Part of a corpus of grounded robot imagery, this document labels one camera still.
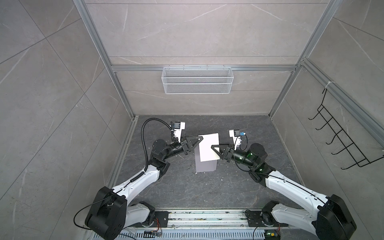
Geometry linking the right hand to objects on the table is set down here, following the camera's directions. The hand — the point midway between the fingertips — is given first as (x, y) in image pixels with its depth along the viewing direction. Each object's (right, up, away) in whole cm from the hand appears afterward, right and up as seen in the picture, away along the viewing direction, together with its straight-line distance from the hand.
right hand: (212, 146), depth 69 cm
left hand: (-5, +5, -4) cm, 8 cm away
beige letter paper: (-3, -3, -2) cm, 4 cm away
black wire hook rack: (+58, -2, -9) cm, 59 cm away
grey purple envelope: (-1, -16, +23) cm, 28 cm away
